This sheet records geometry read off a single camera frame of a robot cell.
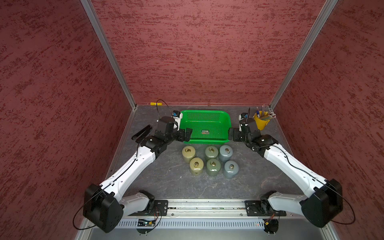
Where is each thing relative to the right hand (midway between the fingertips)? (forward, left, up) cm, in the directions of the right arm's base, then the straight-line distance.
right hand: (235, 133), depth 82 cm
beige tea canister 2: (-14, +23, -8) cm, 28 cm away
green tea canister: (-7, +14, -9) cm, 18 cm away
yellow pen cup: (+15, -23, -11) cm, 29 cm away
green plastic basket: (+17, +13, -17) cm, 28 cm away
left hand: (0, +29, +4) cm, 30 cm away
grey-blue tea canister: (-8, +6, -10) cm, 13 cm away
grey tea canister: (-17, +4, -10) cm, 20 cm away
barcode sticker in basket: (+13, +16, -17) cm, 27 cm away
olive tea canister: (-15, +13, -9) cm, 22 cm away
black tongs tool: (+11, +61, -14) cm, 63 cm away
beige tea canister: (-7, +27, -9) cm, 30 cm away
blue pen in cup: (+22, -22, -8) cm, 32 cm away
